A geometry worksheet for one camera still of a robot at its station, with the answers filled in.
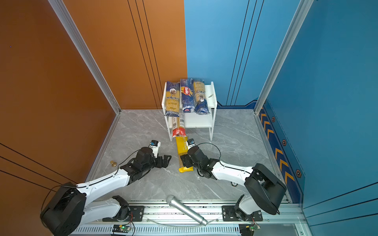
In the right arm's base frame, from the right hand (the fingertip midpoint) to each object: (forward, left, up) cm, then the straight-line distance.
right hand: (186, 155), depth 86 cm
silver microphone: (-24, +5, -5) cm, 25 cm away
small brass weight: (-3, +44, -6) cm, 45 cm away
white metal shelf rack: (+19, -3, +10) cm, 22 cm away
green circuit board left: (-35, +30, -9) cm, 47 cm away
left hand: (+1, +12, 0) cm, 12 cm away
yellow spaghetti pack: (+9, +4, -5) cm, 11 cm away
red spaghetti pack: (+11, +4, +12) cm, 17 cm away
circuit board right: (-35, -31, -10) cm, 48 cm away
